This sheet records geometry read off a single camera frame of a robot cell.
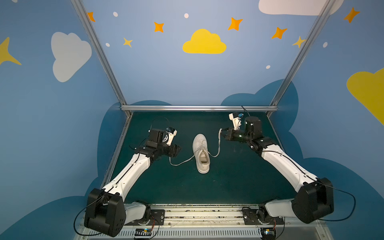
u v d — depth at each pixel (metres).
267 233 0.73
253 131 0.62
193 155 0.96
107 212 0.39
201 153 0.89
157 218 0.73
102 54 0.85
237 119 0.72
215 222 0.74
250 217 0.75
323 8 0.72
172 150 0.73
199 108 1.27
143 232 0.73
